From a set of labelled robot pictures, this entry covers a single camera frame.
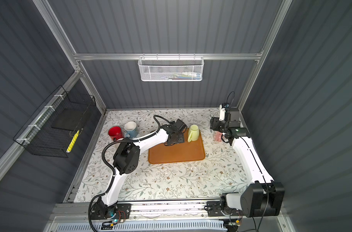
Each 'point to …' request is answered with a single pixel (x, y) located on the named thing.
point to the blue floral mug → (130, 126)
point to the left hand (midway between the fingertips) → (182, 142)
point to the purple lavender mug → (120, 139)
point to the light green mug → (194, 132)
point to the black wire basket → (53, 130)
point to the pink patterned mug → (217, 136)
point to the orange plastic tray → (184, 151)
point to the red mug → (115, 132)
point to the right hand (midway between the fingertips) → (219, 120)
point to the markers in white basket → (184, 75)
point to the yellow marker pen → (72, 142)
